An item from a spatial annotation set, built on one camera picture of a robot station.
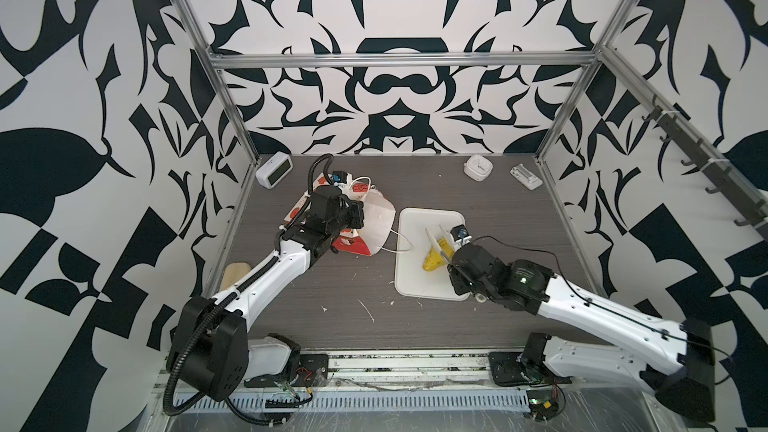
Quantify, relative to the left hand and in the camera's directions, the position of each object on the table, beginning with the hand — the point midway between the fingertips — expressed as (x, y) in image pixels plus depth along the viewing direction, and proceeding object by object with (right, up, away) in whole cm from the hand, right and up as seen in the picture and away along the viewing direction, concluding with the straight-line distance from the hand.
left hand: (363, 197), depth 82 cm
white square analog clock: (+40, +10, +31) cm, 52 cm away
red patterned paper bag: (+4, -6, +17) cm, 18 cm away
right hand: (+23, -17, -6) cm, 30 cm away
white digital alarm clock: (-33, +9, +25) cm, 42 cm away
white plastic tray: (+13, -24, +7) cm, 28 cm away
